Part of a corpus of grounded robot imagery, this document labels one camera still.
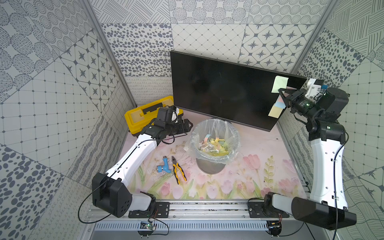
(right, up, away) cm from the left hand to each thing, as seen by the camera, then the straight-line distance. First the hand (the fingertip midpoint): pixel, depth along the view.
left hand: (185, 122), depth 79 cm
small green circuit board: (-18, -50, -9) cm, 53 cm away
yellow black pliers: (-7, -26, +9) cm, 28 cm away
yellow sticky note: (+46, +6, -5) cm, 47 cm away
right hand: (+40, +14, -17) cm, 46 cm away
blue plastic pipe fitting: (-13, -27, +8) cm, 31 cm away
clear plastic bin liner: (+16, -11, +9) cm, 22 cm away
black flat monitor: (+28, +22, +25) cm, 43 cm away
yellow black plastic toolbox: (-31, +2, +11) cm, 33 cm away
